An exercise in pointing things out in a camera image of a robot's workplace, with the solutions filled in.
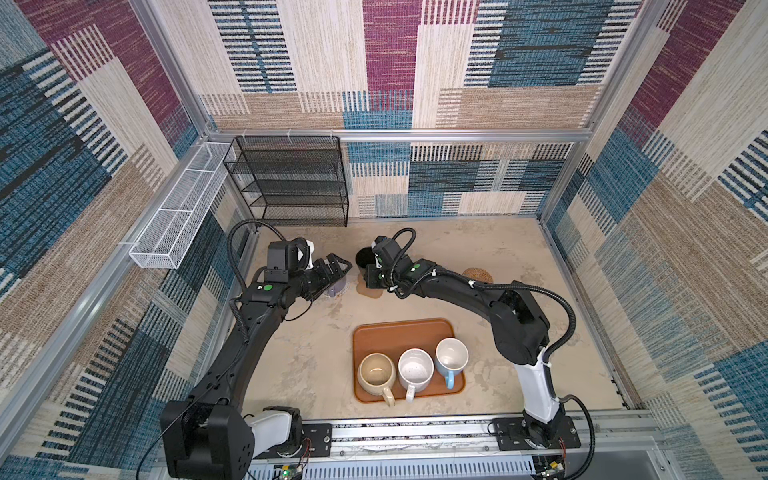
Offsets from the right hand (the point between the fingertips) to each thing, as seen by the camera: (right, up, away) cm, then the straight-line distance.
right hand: (366, 279), depth 91 cm
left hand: (-5, +4, -12) cm, 14 cm away
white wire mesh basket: (-61, +13, +3) cm, 63 cm away
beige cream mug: (+3, -25, -8) cm, 27 cm away
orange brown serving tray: (+9, -17, -1) cm, 19 cm away
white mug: (+14, -24, -7) cm, 29 cm away
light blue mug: (+24, -21, -8) cm, 32 cm away
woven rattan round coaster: (+38, 0, +14) cm, 40 cm away
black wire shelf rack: (-29, +34, +20) cm, 49 cm away
